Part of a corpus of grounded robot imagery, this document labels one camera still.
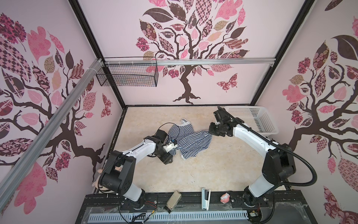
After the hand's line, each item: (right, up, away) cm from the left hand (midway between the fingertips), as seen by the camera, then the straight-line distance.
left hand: (167, 159), depth 88 cm
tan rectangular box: (+5, -17, -16) cm, 24 cm away
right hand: (+28, +20, +1) cm, 35 cm away
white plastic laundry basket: (+71, +27, +22) cm, 80 cm away
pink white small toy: (+32, -15, -17) cm, 39 cm away
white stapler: (+22, -18, -16) cm, 33 cm away
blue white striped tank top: (+15, +10, +7) cm, 19 cm away
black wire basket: (-28, +59, +7) cm, 66 cm away
